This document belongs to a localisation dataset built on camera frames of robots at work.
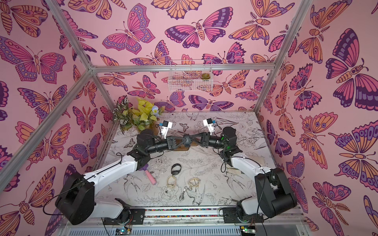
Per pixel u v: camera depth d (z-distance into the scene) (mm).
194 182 853
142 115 877
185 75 1006
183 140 722
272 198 425
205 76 925
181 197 796
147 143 623
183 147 730
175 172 876
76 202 417
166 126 706
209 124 730
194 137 735
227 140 615
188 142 726
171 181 854
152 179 852
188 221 730
